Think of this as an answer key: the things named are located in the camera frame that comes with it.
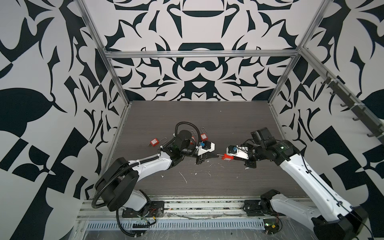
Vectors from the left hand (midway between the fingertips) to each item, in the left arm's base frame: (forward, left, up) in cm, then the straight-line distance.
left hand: (220, 151), depth 72 cm
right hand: (0, -9, -2) cm, 9 cm away
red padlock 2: (+20, +5, -19) cm, 28 cm away
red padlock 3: (+17, +36, -19) cm, 44 cm away
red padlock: (-3, -3, 0) cm, 4 cm away
